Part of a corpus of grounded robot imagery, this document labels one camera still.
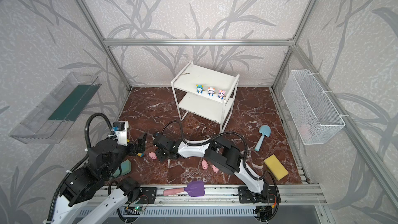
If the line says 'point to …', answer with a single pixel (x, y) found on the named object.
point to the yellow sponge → (276, 167)
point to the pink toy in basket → (304, 128)
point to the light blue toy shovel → (266, 130)
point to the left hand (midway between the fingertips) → (139, 129)
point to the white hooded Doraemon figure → (211, 91)
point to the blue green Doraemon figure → (199, 88)
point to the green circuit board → (139, 208)
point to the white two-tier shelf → (207, 92)
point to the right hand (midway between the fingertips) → (159, 147)
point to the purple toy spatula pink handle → (196, 188)
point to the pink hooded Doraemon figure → (221, 94)
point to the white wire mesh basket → (315, 119)
